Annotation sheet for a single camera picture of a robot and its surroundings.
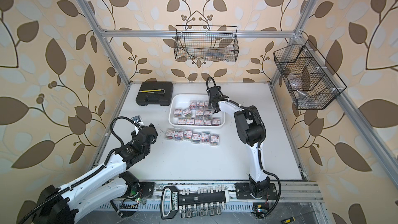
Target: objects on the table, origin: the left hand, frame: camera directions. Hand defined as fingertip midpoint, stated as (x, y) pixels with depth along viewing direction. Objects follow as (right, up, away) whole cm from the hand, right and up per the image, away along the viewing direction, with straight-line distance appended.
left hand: (145, 125), depth 82 cm
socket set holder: (+32, -33, -11) cm, 47 cm away
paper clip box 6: (+38, -9, +7) cm, 39 cm away
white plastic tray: (+24, +6, +21) cm, 33 cm away
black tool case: (-3, +18, +24) cm, 30 cm away
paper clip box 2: (+27, -9, +9) cm, 30 cm away
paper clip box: (+32, -8, +8) cm, 34 cm away
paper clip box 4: (+16, -8, +9) cm, 20 cm away
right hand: (+40, +11, +23) cm, 47 cm away
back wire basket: (+33, +49, +14) cm, 61 cm away
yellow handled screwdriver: (+71, -38, -15) cm, 82 cm away
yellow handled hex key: (0, +20, +26) cm, 32 cm away
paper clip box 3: (+22, -7, +9) cm, 25 cm away
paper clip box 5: (+11, -7, +9) cm, 16 cm away
